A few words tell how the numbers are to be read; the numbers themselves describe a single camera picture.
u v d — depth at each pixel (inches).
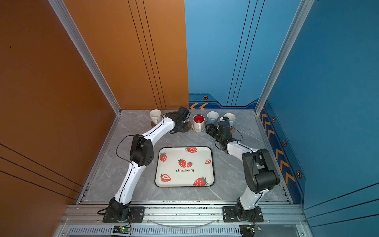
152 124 43.0
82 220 28.5
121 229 27.9
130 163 25.3
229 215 28.7
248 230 27.6
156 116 40.9
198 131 41.5
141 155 24.9
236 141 26.3
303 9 27.6
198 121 41.7
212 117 42.1
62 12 27.9
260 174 18.5
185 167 35.3
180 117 31.8
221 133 29.3
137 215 28.9
